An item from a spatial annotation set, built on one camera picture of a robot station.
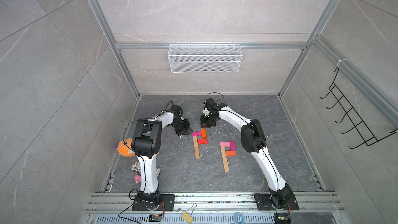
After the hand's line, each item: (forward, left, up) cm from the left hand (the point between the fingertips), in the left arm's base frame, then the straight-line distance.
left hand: (194, 129), depth 99 cm
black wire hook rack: (-27, -68, +33) cm, 80 cm away
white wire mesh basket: (+38, -8, +29) cm, 48 cm away
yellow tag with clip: (-46, +3, 0) cm, 46 cm away
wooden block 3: (-16, -17, -1) cm, 23 cm away
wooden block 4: (-24, -17, 0) cm, 29 cm away
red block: (-9, -5, 0) cm, 11 cm away
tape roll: (-48, -21, -1) cm, 52 cm away
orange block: (-3, -6, -1) cm, 7 cm away
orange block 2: (-17, -21, 0) cm, 27 cm away
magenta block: (-3, -2, -1) cm, 4 cm away
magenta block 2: (-13, -23, 0) cm, 27 cm away
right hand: (+3, -5, -2) cm, 6 cm away
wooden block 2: (-17, -2, 0) cm, 17 cm away
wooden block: (-10, -1, 0) cm, 10 cm away
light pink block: (-11, -19, -1) cm, 22 cm away
